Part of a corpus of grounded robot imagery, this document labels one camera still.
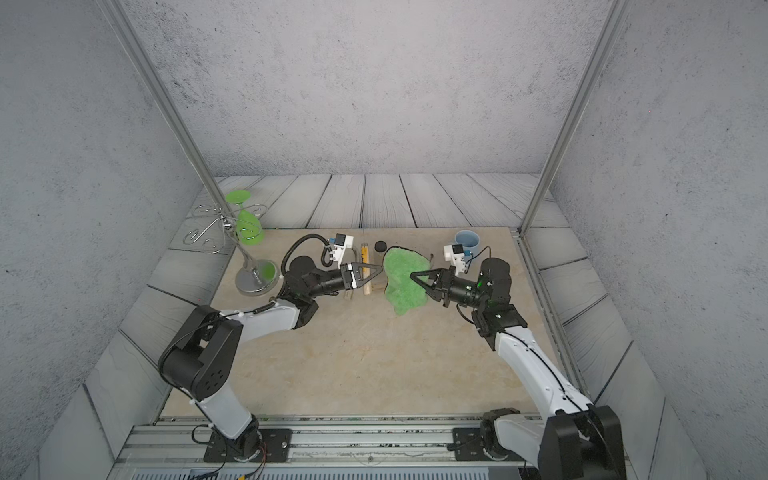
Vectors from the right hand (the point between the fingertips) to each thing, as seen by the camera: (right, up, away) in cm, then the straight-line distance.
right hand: (413, 280), depth 69 cm
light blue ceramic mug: (+23, +11, +40) cm, 47 cm away
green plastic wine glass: (-47, +14, +19) cm, 53 cm away
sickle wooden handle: (-12, +6, +7) cm, 15 cm away
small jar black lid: (-9, +9, +34) cm, 37 cm away
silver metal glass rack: (-53, -2, +36) cm, 64 cm away
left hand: (-7, +1, +6) cm, 9 cm away
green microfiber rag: (-2, -3, +1) cm, 4 cm away
